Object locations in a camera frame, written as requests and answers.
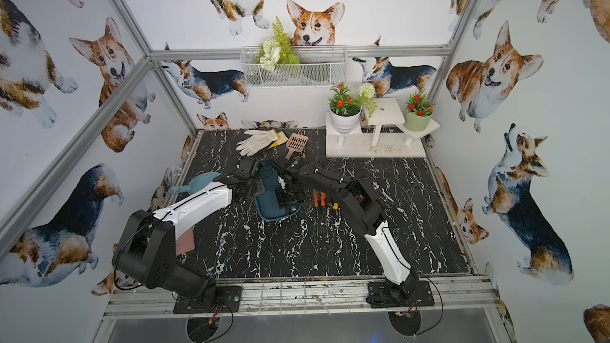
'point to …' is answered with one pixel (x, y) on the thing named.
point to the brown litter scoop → (295, 143)
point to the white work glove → (257, 140)
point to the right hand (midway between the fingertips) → (280, 206)
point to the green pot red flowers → (419, 112)
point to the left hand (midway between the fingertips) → (259, 181)
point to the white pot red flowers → (344, 110)
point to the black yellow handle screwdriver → (335, 206)
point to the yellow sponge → (281, 138)
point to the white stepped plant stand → (382, 133)
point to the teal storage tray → (267, 206)
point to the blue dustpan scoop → (194, 184)
